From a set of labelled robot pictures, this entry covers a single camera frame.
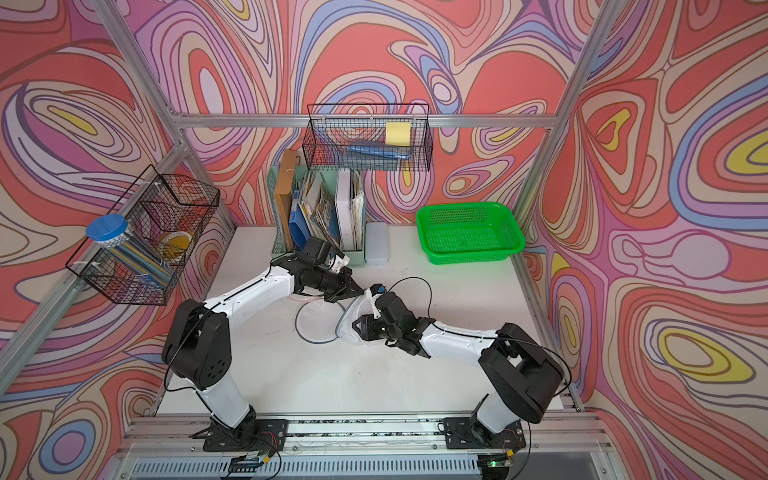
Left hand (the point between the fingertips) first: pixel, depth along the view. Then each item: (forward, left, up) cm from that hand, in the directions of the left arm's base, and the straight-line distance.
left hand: (366, 291), depth 84 cm
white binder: (+26, +8, +8) cm, 29 cm away
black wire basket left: (+12, +53, +18) cm, 57 cm away
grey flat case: (+28, -2, -10) cm, 30 cm away
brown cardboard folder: (+22, +23, +19) cm, 37 cm away
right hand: (-8, +2, -8) cm, 12 cm away
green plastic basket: (+37, -39, -14) cm, 56 cm away
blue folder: (+21, +22, +5) cm, 31 cm away
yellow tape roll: (+1, +45, +19) cm, 49 cm away
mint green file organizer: (+28, +34, -6) cm, 44 cm away
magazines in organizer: (+28, +16, +7) cm, 33 cm away
